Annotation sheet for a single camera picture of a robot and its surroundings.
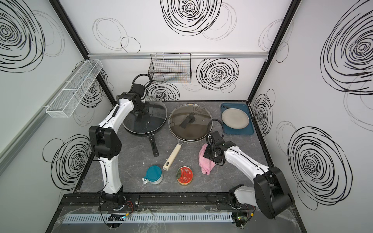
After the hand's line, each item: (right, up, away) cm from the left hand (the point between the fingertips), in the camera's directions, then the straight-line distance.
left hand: (143, 108), depth 95 cm
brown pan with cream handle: (+25, -21, -5) cm, 33 cm away
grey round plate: (+65, -7, +14) cm, 67 cm away
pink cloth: (+40, -33, -12) cm, 54 cm away
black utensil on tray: (+59, +2, +22) cm, 63 cm away
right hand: (+41, -29, -9) cm, 51 cm away
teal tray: (+73, -15, +7) cm, 75 cm away
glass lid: (+2, -9, +7) cm, 12 cm away
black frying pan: (+6, -18, -4) cm, 19 cm away
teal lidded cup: (+12, -36, -19) cm, 43 cm away
